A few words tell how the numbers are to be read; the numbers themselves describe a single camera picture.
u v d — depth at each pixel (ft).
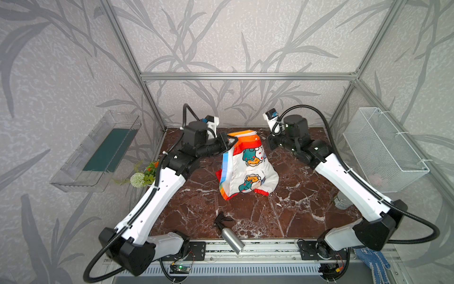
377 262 2.29
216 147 1.93
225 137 2.17
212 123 2.05
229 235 2.47
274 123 1.96
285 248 2.48
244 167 2.53
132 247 1.19
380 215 1.31
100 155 2.19
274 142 2.07
